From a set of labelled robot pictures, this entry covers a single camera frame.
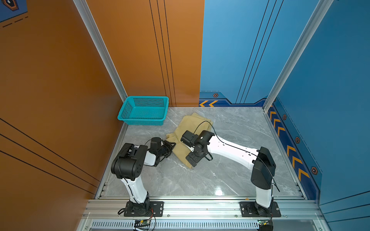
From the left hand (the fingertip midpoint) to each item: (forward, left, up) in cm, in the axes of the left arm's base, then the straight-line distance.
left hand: (176, 141), depth 97 cm
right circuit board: (-44, -46, -5) cm, 64 cm away
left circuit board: (-45, +14, -3) cm, 47 cm away
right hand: (-14, -14, +8) cm, 21 cm away
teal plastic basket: (+32, +30, -2) cm, 44 cm away
